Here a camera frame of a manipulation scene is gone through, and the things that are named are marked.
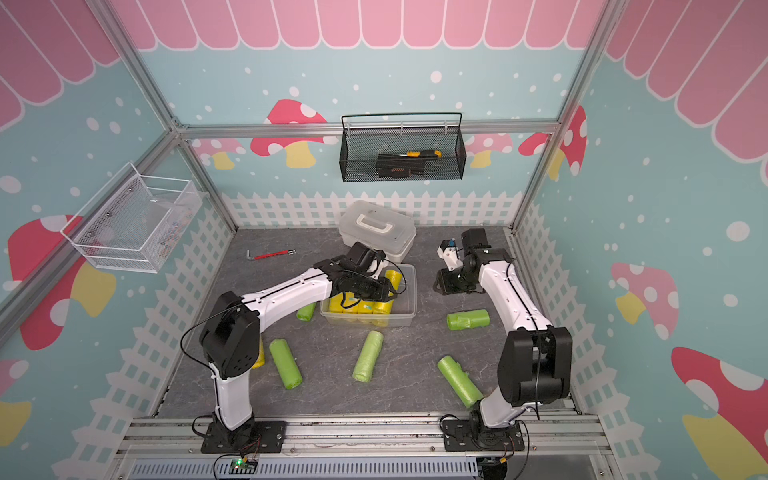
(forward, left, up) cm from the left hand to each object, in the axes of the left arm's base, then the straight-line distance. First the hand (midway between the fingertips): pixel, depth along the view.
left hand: (391, 299), depth 88 cm
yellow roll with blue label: (0, +7, -5) cm, 9 cm away
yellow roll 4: (-26, +23, +22) cm, 41 cm away
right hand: (+3, -15, +4) cm, 16 cm away
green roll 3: (-24, -21, -8) cm, 33 cm away
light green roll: (-14, +6, -8) cm, 17 cm away
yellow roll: (+4, -1, +5) cm, 6 cm away
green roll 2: (-17, +29, -8) cm, 35 cm away
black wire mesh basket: (+41, -3, +25) cm, 48 cm away
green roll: (-3, -24, -7) cm, 25 cm away
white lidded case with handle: (+29, +5, +1) cm, 29 cm away
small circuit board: (-40, +36, -13) cm, 55 cm away
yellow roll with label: (+1, +17, -4) cm, 18 cm away
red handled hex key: (+26, +39, -11) cm, 48 cm away
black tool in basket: (+32, 0, +24) cm, 40 cm away
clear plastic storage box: (-3, -2, -2) cm, 4 cm away
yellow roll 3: (-4, +3, 0) cm, 4 cm away
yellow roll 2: (-6, +11, +9) cm, 15 cm away
